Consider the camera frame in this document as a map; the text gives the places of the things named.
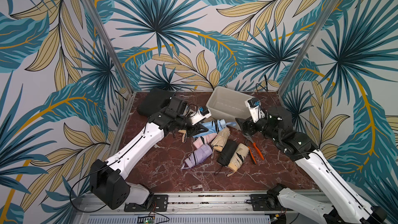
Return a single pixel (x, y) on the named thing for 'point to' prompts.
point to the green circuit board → (148, 221)
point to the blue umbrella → (214, 126)
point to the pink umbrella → (203, 140)
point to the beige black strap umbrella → (241, 151)
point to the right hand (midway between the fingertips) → (245, 113)
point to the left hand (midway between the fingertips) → (204, 128)
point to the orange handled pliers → (249, 141)
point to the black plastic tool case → (148, 103)
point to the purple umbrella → (197, 156)
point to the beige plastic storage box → (227, 106)
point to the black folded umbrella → (227, 152)
